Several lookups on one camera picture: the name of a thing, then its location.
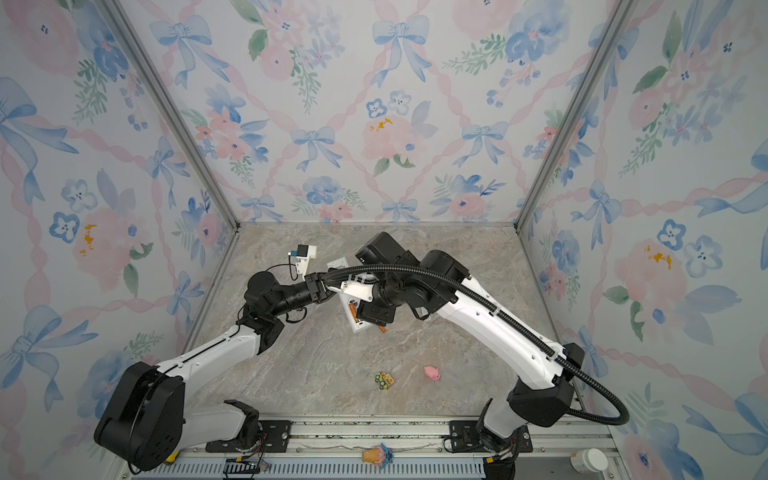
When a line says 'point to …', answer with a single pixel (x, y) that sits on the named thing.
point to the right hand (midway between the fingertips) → (365, 292)
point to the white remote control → (346, 299)
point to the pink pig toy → (432, 372)
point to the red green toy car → (385, 380)
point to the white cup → (589, 460)
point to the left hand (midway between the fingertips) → (351, 279)
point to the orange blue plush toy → (380, 455)
